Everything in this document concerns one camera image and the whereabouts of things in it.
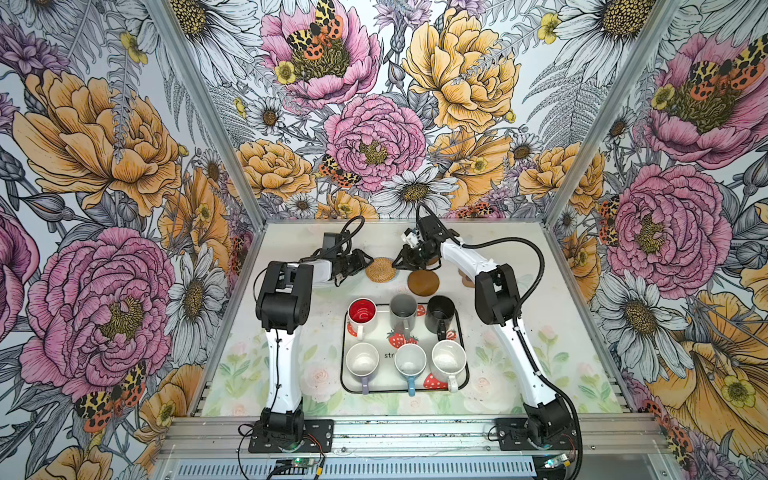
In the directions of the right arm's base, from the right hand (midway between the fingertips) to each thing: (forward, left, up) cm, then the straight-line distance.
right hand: (396, 270), depth 104 cm
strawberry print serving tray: (-29, +3, -3) cm, 30 cm away
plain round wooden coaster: (-5, -9, -1) cm, 10 cm away
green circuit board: (-53, +24, -2) cm, 58 cm away
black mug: (-17, -13, 0) cm, 21 cm away
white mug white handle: (-30, -14, -1) cm, 33 cm away
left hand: (+3, +9, -1) cm, 9 cm away
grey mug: (-18, -2, +5) cm, 19 cm away
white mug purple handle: (-30, +10, -1) cm, 32 cm away
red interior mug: (-16, +11, +2) cm, 20 cm away
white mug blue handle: (-31, -3, -1) cm, 31 cm away
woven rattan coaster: (+1, +5, -1) cm, 5 cm away
